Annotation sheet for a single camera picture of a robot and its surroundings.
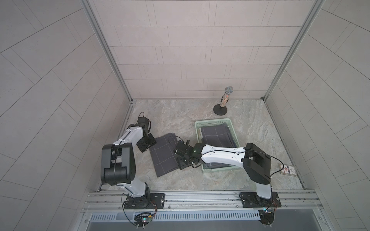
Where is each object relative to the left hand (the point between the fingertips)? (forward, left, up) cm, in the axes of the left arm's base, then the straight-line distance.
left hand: (153, 143), depth 91 cm
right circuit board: (-38, -62, -3) cm, 73 cm away
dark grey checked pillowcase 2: (-7, -7, 0) cm, 9 cm away
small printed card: (-17, -80, +2) cm, 81 cm away
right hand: (-14, -19, +1) cm, 24 cm away
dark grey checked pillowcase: (+3, -42, +6) cm, 43 cm away
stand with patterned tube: (+29, -48, +1) cm, 55 cm away
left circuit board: (-39, -2, +2) cm, 39 cm away
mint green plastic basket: (+12, -31, +5) cm, 34 cm away
